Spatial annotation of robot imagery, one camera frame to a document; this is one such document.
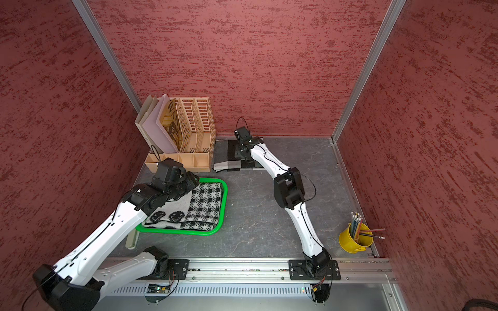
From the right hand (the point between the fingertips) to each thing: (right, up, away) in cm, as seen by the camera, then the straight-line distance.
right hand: (241, 155), depth 101 cm
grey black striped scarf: (-9, -2, +6) cm, 11 cm away
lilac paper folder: (-42, +11, -7) cm, 44 cm away
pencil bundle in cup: (+46, -26, -30) cm, 60 cm away
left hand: (-17, -11, -25) cm, 32 cm away
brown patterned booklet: (-37, +17, -1) cm, 41 cm away
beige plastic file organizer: (-30, +13, +19) cm, 38 cm away
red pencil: (+52, -28, -30) cm, 66 cm away
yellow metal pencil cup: (+43, -34, -30) cm, 62 cm away
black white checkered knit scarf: (-17, -24, -19) cm, 35 cm away
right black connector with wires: (+31, -50, -32) cm, 67 cm away
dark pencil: (+53, -31, -28) cm, 68 cm away
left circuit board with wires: (-31, -50, -30) cm, 66 cm away
